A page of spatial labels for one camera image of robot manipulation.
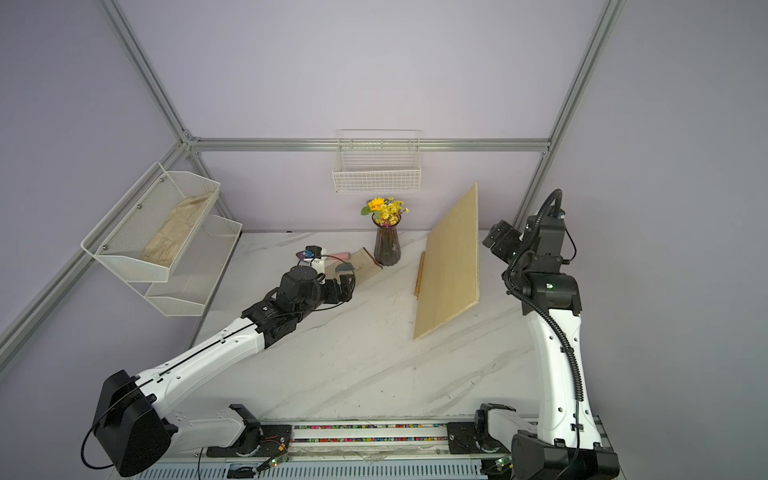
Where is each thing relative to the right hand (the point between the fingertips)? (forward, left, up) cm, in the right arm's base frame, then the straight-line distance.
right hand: (506, 242), depth 70 cm
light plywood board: (+5, +10, -23) cm, 25 cm away
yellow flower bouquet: (+23, +29, -10) cm, 38 cm away
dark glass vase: (+23, +29, -25) cm, 44 cm away
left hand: (0, +42, -14) cm, 44 cm away
